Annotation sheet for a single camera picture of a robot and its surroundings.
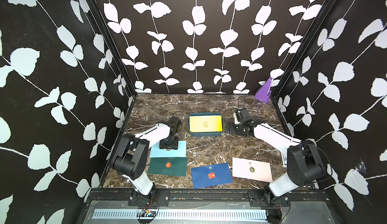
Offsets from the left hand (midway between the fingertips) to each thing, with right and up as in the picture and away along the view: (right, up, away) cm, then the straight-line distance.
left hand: (171, 145), depth 91 cm
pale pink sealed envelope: (+46, -12, -7) cm, 49 cm away
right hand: (+35, +11, +1) cm, 37 cm away
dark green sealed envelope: (-1, -10, -6) cm, 12 cm away
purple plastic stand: (+67, +34, +23) cm, 78 cm away
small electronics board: (-8, -27, -20) cm, 35 cm away
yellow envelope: (+21, +12, +7) cm, 26 cm away
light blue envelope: (-10, -4, 0) cm, 11 cm away
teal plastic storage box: (+26, +6, +5) cm, 27 cm away
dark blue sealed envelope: (+24, -15, -9) cm, 29 cm away
